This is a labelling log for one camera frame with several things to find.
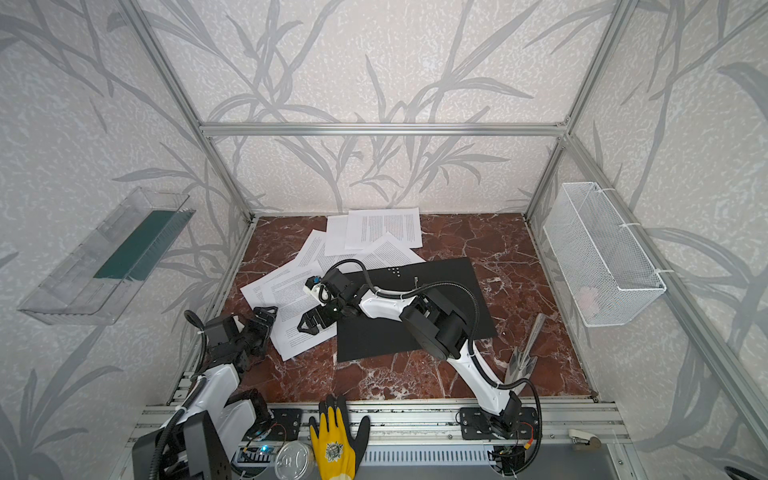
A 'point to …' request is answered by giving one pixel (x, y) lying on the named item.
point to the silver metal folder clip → (416, 281)
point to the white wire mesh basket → (599, 266)
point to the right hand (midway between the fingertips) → (311, 313)
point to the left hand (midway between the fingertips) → (279, 308)
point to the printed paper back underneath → (336, 236)
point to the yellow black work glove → (338, 452)
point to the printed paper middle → (314, 253)
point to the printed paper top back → (365, 227)
